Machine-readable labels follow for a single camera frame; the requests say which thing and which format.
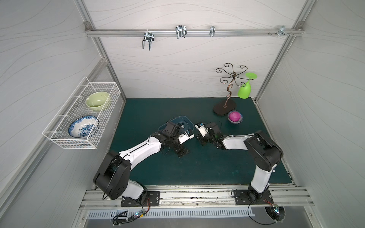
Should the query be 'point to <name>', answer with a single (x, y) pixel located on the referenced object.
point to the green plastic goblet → (244, 92)
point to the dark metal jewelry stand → (225, 109)
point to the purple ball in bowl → (235, 117)
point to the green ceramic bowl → (95, 101)
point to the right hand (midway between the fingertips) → (198, 134)
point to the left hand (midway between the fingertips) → (186, 145)
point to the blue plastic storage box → (178, 120)
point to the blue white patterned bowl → (83, 127)
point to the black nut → (183, 123)
